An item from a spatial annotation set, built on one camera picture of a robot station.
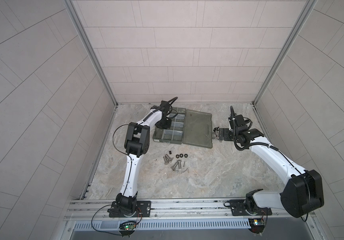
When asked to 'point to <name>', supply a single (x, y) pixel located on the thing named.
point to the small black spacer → (170, 152)
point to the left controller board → (127, 226)
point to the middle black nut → (181, 155)
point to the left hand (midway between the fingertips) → (169, 123)
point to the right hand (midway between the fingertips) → (225, 132)
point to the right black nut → (186, 155)
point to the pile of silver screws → (179, 162)
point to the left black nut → (177, 156)
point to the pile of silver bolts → (167, 159)
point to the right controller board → (257, 225)
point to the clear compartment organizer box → (175, 134)
